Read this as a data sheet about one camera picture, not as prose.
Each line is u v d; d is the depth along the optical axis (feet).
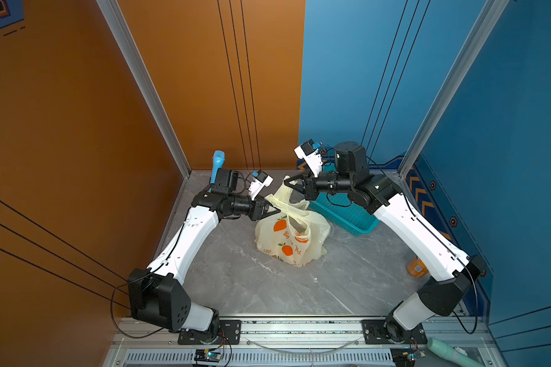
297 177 1.97
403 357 2.31
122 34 2.43
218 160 2.94
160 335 1.52
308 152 1.81
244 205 2.14
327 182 1.84
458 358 2.22
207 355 2.32
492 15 2.30
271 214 2.31
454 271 1.34
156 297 1.33
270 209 2.33
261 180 2.18
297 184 2.07
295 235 2.43
